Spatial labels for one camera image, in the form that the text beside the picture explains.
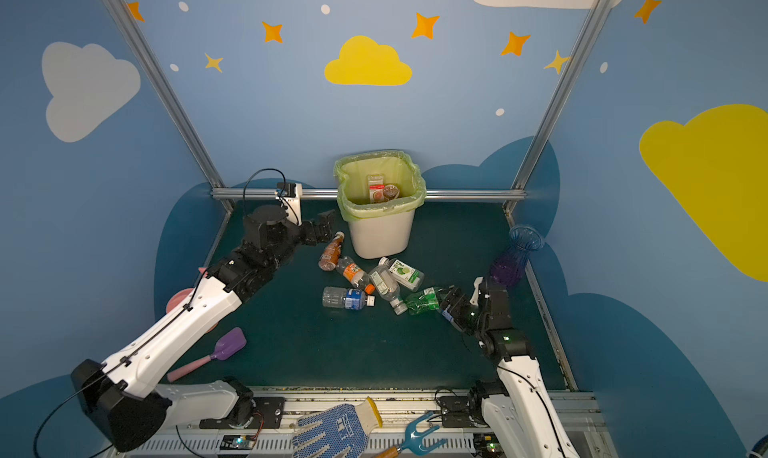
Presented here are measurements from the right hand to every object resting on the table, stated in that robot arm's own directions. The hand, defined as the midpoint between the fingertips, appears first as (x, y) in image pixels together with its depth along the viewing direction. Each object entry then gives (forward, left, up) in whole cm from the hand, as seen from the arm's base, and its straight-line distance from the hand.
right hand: (449, 297), depth 80 cm
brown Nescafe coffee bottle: (+19, +37, -9) cm, 43 cm away
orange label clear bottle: (+12, +28, -9) cm, 32 cm away
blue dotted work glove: (-31, +28, -13) cm, 44 cm away
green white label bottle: (+12, +11, -10) cm, 19 cm away
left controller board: (-34, +51, -13) cm, 63 cm away
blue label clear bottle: (+2, +28, -8) cm, 29 cm away
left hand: (+11, +34, +21) cm, 41 cm away
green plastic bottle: (+4, +5, -10) cm, 11 cm away
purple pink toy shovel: (-12, +62, -12) cm, 65 cm away
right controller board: (-32, -9, -15) cm, 36 cm away
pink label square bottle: (+39, +23, +5) cm, 46 cm away
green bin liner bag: (+42, +15, +10) cm, 46 cm away
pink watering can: (-3, +75, -1) cm, 75 cm away
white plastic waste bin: (+25, +19, -5) cm, 32 cm away
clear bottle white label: (+6, +17, -8) cm, 20 cm away
